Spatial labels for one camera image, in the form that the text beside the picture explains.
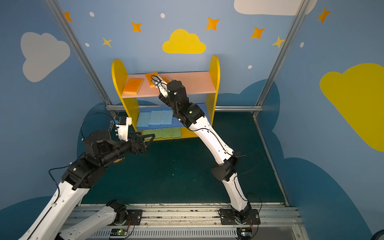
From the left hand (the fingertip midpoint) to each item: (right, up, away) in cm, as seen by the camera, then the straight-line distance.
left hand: (146, 133), depth 63 cm
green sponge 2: (+1, -2, +43) cm, 43 cm away
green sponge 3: (+6, -1, +44) cm, 45 cm away
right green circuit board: (+45, -49, +9) cm, 68 cm away
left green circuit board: (-16, -48, +8) cm, 52 cm away
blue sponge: (-6, +9, +36) cm, 37 cm away
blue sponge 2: (+2, +9, +36) cm, 37 cm away
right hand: (+10, +24, +7) cm, 27 cm away
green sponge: (-6, -1, +43) cm, 43 cm away
